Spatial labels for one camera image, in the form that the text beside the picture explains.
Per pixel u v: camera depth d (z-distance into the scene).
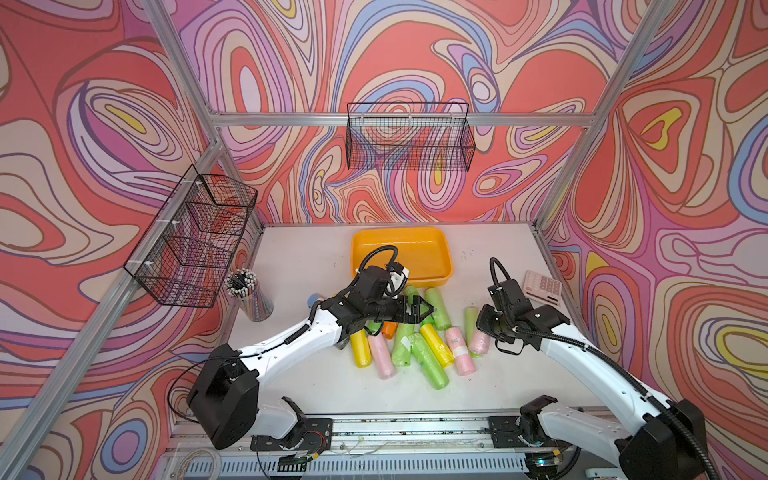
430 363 0.82
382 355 0.84
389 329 0.90
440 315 0.91
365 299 0.61
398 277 0.72
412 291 0.97
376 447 0.73
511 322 0.58
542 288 0.99
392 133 0.91
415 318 0.66
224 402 0.41
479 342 0.78
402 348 0.84
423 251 1.14
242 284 0.84
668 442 0.38
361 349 0.85
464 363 0.82
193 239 0.79
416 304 0.68
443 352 0.84
